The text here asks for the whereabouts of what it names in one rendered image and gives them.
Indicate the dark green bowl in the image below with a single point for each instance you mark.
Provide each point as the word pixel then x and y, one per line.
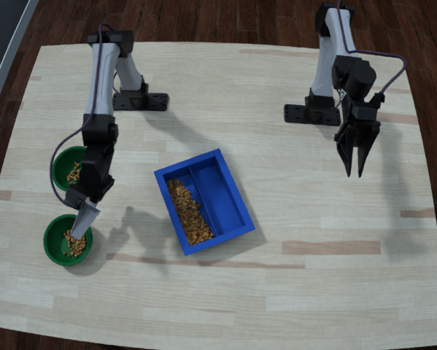
pixel 55 243
pixel 64 164

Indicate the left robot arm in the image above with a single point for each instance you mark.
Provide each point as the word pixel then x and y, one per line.
pixel 334 27

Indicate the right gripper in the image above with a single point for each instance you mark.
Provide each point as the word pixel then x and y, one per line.
pixel 105 185

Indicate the grey scoop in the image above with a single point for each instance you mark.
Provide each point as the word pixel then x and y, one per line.
pixel 84 219

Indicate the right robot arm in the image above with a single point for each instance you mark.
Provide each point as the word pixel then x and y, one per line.
pixel 108 56

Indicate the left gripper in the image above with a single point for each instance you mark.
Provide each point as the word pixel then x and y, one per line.
pixel 364 133

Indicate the blue divided box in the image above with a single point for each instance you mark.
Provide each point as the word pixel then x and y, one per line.
pixel 210 183

